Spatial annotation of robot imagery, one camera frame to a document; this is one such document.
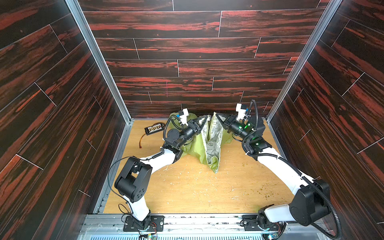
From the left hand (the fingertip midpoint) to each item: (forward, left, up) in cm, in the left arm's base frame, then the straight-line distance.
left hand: (209, 119), depth 70 cm
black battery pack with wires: (+25, +35, -34) cm, 55 cm away
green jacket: (-4, 0, -16) cm, 17 cm away
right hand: (+4, -5, +1) cm, 6 cm away
